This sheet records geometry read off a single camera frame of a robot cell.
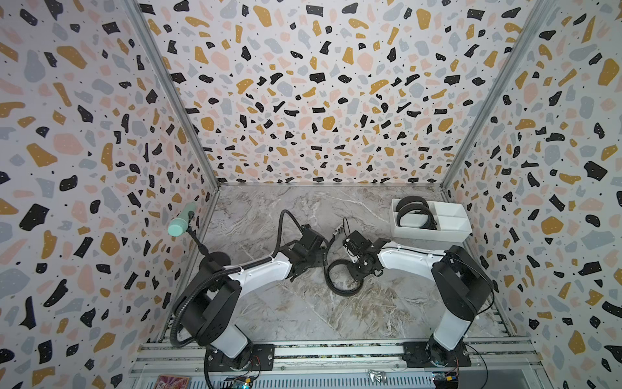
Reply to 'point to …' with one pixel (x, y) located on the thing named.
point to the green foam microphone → (178, 225)
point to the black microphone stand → (215, 259)
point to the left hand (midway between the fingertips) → (325, 254)
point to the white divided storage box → (453, 221)
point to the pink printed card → (172, 382)
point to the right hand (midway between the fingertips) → (358, 272)
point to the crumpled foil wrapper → (377, 376)
